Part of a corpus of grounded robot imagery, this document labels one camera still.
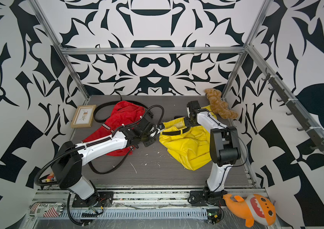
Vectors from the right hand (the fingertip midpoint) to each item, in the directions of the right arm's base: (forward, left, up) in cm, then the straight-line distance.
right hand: (192, 119), depth 98 cm
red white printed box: (-50, +76, -2) cm, 91 cm away
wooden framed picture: (+7, +78, -4) cm, 78 cm away
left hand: (-12, +27, +6) cm, 30 cm away
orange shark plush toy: (-50, -22, +1) cm, 55 cm away
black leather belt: (+8, +29, -3) cm, 31 cm away
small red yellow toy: (-34, +85, -7) cm, 92 cm away
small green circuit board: (-52, -5, -8) cm, 53 cm away
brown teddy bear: (+12, -20, +1) cm, 23 cm away
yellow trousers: (-22, +3, +2) cm, 22 cm away
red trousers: (+1, +46, +6) cm, 46 cm away
